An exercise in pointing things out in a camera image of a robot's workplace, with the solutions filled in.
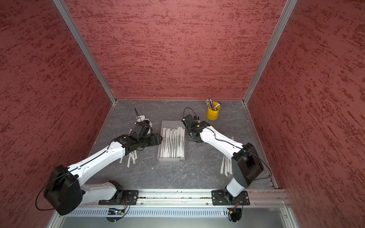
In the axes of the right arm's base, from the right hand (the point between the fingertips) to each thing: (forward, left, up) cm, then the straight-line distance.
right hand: (193, 139), depth 87 cm
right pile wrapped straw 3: (-14, -22, -10) cm, 28 cm away
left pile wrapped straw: (-8, +38, -8) cm, 40 cm away
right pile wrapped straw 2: (-14, -20, -10) cm, 27 cm away
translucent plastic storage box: (+18, +14, -8) cm, 24 cm away
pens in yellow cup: (+24, -12, +7) cm, 28 cm away
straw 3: (+2, +13, -9) cm, 16 cm away
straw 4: (+2, +11, -9) cm, 14 cm away
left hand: (-2, +23, +2) cm, 23 cm away
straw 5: (+3, +9, -8) cm, 13 cm away
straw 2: (+4, +15, -8) cm, 17 cm away
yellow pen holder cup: (+22, -16, -4) cm, 27 cm away
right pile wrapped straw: (-14, -18, -10) cm, 24 cm away
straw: (+3, +17, -8) cm, 19 cm away
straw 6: (+12, +7, -8) cm, 16 cm away
